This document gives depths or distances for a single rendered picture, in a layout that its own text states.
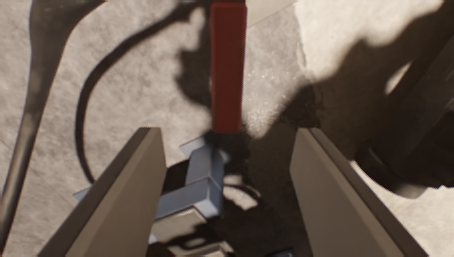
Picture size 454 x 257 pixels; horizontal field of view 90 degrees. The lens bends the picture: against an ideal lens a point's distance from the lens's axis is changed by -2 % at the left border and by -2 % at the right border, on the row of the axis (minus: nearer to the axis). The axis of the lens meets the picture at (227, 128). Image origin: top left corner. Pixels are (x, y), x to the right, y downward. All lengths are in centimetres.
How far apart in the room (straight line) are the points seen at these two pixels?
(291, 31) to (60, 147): 79
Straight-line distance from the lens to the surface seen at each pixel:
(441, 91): 72
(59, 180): 105
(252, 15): 62
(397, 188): 77
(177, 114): 72
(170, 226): 63
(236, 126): 16
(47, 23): 22
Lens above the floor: 62
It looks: 59 degrees down
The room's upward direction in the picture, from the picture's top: 179 degrees clockwise
